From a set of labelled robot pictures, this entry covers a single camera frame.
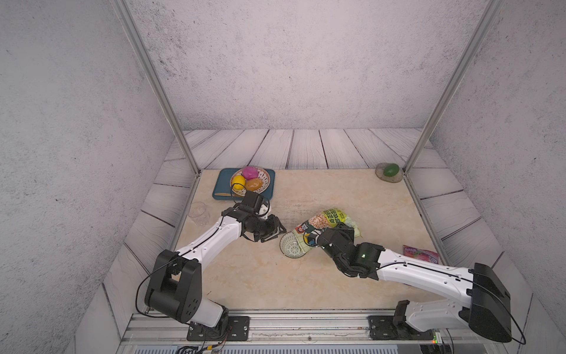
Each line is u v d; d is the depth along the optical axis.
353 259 0.56
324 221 0.79
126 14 0.71
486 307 0.39
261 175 1.18
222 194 1.11
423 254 0.88
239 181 1.10
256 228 0.71
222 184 1.14
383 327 0.73
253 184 1.08
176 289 0.42
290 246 0.91
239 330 0.73
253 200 0.69
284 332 0.73
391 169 1.15
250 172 1.12
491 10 0.70
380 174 1.19
